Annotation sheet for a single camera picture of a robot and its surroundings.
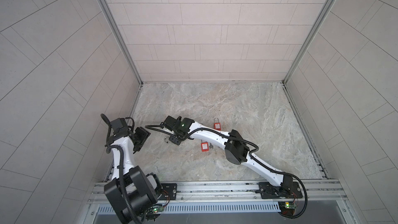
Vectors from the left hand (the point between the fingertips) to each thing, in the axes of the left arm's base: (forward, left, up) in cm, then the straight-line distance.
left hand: (149, 131), depth 83 cm
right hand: (+1, -12, -9) cm, 15 cm away
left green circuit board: (-33, -11, -3) cm, 35 cm away
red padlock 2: (-6, -30, -7) cm, 31 cm away
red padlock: (+7, -37, -6) cm, 38 cm away
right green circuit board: (-33, -67, -7) cm, 75 cm away
